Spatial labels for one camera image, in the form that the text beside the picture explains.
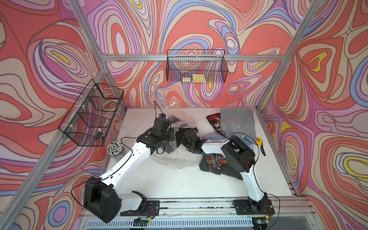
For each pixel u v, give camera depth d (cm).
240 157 56
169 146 77
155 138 57
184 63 91
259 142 98
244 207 73
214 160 85
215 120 107
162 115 70
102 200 39
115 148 75
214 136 101
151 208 72
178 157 92
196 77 91
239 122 101
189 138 80
